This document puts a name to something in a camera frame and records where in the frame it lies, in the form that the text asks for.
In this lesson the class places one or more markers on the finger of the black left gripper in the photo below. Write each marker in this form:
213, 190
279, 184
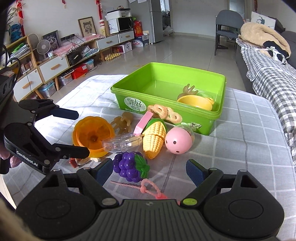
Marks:
43, 108
54, 153

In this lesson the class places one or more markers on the clear plastic case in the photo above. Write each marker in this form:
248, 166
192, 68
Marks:
122, 143

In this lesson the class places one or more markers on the checked sofa blanket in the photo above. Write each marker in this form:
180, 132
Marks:
271, 80

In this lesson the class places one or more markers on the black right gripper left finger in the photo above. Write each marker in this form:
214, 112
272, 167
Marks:
92, 181

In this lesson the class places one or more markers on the white printed pillow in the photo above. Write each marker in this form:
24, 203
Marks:
262, 19

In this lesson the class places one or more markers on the dark framed picture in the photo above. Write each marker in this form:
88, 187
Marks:
53, 38

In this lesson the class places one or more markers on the amber toy hand in bin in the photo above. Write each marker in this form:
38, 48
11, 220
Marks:
188, 90

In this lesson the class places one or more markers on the amber rubber toy hand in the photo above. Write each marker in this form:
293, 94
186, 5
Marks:
122, 124

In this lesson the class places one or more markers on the yellow toy corn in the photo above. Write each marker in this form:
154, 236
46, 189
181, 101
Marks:
153, 137

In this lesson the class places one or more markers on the left hand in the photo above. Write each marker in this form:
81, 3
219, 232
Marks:
5, 154

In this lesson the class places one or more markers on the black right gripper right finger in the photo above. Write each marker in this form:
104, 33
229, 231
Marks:
206, 181

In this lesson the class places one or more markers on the white wooden tv cabinet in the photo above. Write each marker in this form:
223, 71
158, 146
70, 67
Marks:
19, 58

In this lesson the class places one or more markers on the white desk fan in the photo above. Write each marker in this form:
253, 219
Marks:
43, 47

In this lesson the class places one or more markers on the red gift box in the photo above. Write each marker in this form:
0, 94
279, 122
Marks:
137, 27

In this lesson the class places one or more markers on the grey chair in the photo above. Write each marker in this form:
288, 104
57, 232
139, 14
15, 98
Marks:
228, 24

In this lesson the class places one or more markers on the framed cartoon picture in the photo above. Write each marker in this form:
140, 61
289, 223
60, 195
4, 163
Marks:
87, 26

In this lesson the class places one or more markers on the white carton box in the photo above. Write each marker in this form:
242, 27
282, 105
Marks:
123, 48

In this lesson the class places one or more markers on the black microwave oven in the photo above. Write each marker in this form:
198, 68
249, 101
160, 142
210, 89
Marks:
120, 25

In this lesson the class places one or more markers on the green plastic storage bin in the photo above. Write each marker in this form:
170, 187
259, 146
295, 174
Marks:
157, 86

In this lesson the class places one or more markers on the small red toy piece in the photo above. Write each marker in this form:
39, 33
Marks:
73, 163

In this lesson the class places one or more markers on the purple toy grapes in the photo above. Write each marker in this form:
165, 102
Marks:
132, 166

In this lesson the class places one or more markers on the yellow toy bowl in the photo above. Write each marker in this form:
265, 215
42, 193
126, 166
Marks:
205, 103

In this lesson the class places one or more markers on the red storage box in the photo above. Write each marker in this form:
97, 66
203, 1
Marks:
79, 71

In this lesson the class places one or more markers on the beige folded blanket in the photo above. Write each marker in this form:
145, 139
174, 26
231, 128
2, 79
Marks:
257, 34

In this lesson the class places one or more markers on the pink toy ball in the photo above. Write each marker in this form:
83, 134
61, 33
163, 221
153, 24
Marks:
179, 139

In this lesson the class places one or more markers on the pink toy card box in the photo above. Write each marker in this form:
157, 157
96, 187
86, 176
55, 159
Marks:
139, 128

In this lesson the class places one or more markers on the white printer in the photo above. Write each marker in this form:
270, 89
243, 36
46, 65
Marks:
118, 13

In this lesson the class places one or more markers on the pink cabinet cloth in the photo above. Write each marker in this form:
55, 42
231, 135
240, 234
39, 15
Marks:
75, 44

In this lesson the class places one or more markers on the grey sofa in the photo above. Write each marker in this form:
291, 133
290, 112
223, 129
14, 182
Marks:
290, 38

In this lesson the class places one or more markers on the silver refrigerator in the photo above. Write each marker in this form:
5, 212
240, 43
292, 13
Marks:
150, 15

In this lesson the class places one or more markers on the grey checked table cloth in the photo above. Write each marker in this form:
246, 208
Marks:
248, 135

